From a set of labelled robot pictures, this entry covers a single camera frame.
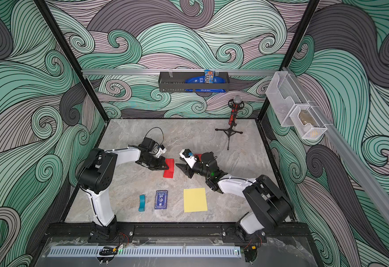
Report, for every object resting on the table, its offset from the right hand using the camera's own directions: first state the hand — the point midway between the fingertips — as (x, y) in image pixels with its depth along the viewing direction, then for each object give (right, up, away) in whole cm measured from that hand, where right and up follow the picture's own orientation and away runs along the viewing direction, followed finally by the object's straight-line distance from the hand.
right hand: (181, 159), depth 83 cm
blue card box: (-10, -21, -2) cm, 23 cm away
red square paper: (-7, -10, +10) cm, 16 cm away
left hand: (-8, -6, +11) cm, 15 cm away
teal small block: (-20, -22, -2) cm, 29 cm away
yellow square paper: (+7, -21, +1) cm, 22 cm away
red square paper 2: (+9, +4, -15) cm, 18 cm away
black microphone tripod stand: (+30, +14, +22) cm, 40 cm away
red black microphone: (+32, +31, +14) cm, 46 cm away
